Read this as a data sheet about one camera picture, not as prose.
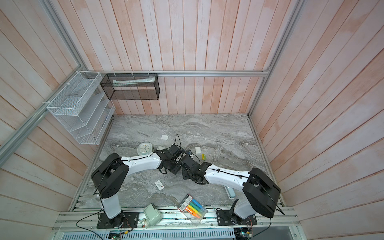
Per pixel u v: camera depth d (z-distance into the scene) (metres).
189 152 0.78
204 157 0.95
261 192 0.43
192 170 0.64
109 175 0.51
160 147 1.03
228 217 0.74
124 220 0.72
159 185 0.84
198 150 1.00
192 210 0.76
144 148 0.98
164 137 1.07
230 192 0.78
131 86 1.04
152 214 0.72
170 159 0.72
